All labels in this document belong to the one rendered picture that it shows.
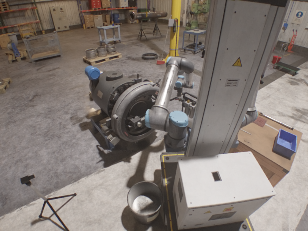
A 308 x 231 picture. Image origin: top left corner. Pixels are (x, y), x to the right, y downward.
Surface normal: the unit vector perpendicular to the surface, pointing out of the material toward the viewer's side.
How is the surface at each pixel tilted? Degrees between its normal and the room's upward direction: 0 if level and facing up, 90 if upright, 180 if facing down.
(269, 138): 0
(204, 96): 90
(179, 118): 5
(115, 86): 21
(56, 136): 0
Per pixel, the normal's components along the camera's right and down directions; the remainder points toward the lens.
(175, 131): -0.33, 0.58
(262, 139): 0.00, -0.79
